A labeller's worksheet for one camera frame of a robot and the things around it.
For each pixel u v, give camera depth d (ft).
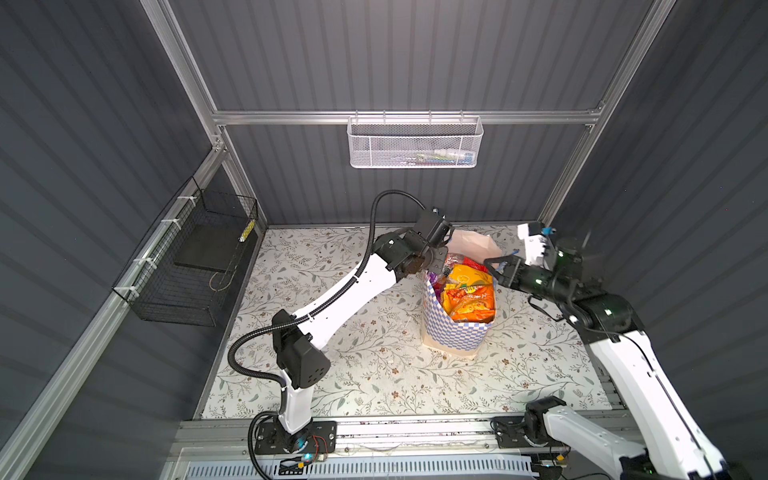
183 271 2.40
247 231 2.69
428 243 1.82
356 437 2.47
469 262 2.84
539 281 1.80
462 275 2.70
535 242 1.93
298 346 1.43
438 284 2.73
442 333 2.38
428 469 2.53
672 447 1.21
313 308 1.51
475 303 2.31
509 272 1.86
